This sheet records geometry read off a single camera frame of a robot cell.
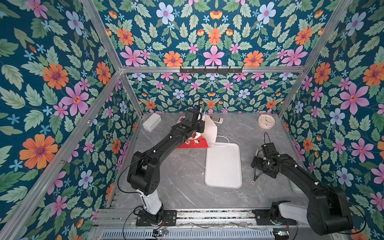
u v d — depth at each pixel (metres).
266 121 1.11
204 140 0.86
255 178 0.86
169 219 0.73
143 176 0.46
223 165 0.91
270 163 0.63
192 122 0.68
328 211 0.41
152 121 1.11
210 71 0.95
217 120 1.15
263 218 0.73
